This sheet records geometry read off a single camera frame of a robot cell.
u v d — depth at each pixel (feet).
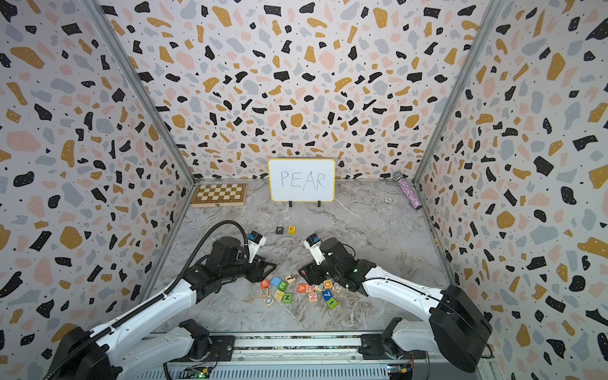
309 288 2.81
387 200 3.81
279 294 2.75
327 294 2.78
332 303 2.68
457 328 1.36
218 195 3.70
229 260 2.12
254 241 2.35
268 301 2.72
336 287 2.81
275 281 2.86
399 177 3.96
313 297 2.74
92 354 1.29
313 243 2.38
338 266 2.06
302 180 3.49
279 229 3.37
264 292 2.75
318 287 2.81
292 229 3.31
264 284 2.83
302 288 2.81
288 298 2.72
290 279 2.88
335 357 2.40
